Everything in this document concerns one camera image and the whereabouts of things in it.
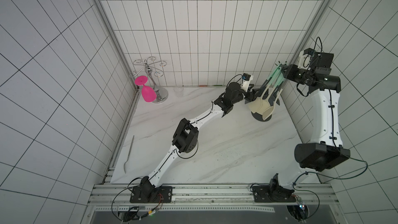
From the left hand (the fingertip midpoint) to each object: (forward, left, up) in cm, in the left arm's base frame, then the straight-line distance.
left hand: (258, 90), depth 84 cm
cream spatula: (-11, -5, -8) cm, 14 cm away
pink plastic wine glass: (+4, +65, -8) cm, 66 cm away
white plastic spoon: (-28, +73, -25) cm, 81 cm away
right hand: (+1, -10, +15) cm, 18 cm away
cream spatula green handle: (-4, 0, -8) cm, 9 cm away
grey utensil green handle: (-1, -9, +5) cm, 10 cm away
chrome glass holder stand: (+16, +62, +3) cm, 64 cm away
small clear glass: (+18, +49, -21) cm, 56 cm away
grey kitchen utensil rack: (-4, -4, -8) cm, 10 cm away
